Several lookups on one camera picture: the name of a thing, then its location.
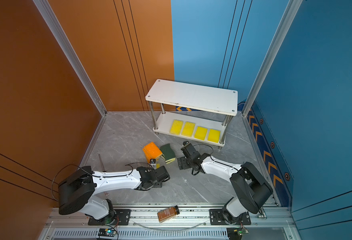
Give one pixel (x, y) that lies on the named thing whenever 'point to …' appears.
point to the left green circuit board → (106, 232)
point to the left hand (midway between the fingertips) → (157, 180)
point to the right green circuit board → (236, 233)
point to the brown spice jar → (168, 214)
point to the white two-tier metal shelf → (195, 112)
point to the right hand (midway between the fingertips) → (184, 161)
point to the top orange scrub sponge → (151, 151)
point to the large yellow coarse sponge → (188, 129)
